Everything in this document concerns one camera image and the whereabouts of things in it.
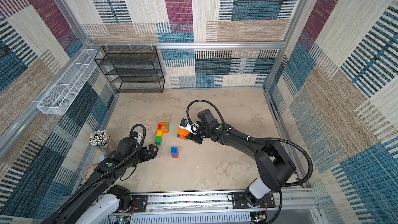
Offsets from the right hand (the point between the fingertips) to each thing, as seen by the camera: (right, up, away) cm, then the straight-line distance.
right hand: (191, 133), depth 85 cm
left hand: (-20, -8, -4) cm, 22 cm away
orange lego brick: (-18, +3, +14) cm, 24 cm away
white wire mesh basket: (-59, +18, -15) cm, 63 cm away
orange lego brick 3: (-4, +2, -3) cm, 5 cm away
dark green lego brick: (-20, -6, +9) cm, 23 cm away
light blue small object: (-47, -12, -2) cm, 49 cm away
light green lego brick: (-16, +1, +14) cm, 21 cm away
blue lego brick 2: (-7, -1, -2) cm, 7 cm away
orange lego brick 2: (-17, 0, +11) cm, 21 cm away
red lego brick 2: (-21, +2, +14) cm, 25 cm away
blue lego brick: (-9, -9, -2) cm, 13 cm away
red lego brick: (-9, -13, +2) cm, 16 cm away
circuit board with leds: (+31, -34, -15) cm, 48 cm away
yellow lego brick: (-20, -2, +11) cm, 23 cm away
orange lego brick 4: (-5, -2, 0) cm, 5 cm away
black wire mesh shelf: (-43, +41, +24) cm, 64 cm away
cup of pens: (-43, -1, -9) cm, 44 cm away
